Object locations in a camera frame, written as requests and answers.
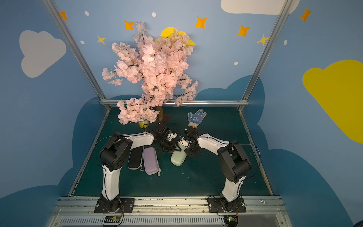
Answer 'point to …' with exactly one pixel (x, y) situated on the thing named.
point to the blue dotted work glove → (196, 118)
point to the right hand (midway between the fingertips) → (191, 150)
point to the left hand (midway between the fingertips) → (180, 149)
